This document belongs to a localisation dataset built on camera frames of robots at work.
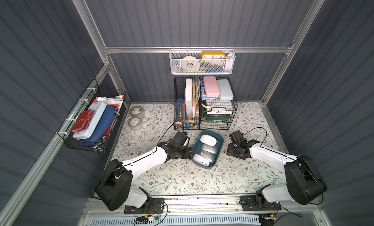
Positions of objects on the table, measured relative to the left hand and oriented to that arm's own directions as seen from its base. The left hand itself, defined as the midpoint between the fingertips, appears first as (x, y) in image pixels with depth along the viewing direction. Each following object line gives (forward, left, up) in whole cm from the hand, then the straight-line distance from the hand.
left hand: (190, 153), depth 84 cm
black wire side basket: (+23, +44, +24) cm, 55 cm away
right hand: (+1, -29, -5) cm, 29 cm away
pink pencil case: (+38, -14, +19) cm, 45 cm away
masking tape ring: (+29, -12, +13) cm, 34 cm away
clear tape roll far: (+38, +42, -6) cm, 57 cm away
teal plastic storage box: (+8, -5, -6) cm, 11 cm away
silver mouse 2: (+1, -13, -7) cm, 15 cm away
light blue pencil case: (+36, -23, +17) cm, 46 cm away
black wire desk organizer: (+28, 0, +3) cm, 28 cm away
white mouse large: (+10, -11, -2) cm, 15 cm away
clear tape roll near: (+28, +41, -8) cm, 50 cm away
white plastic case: (-1, +45, +28) cm, 52 cm away
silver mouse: (+6, -15, -7) cm, 18 cm away
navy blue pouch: (-2, +42, +24) cm, 48 cm away
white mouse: (-2, -7, -5) cm, 8 cm away
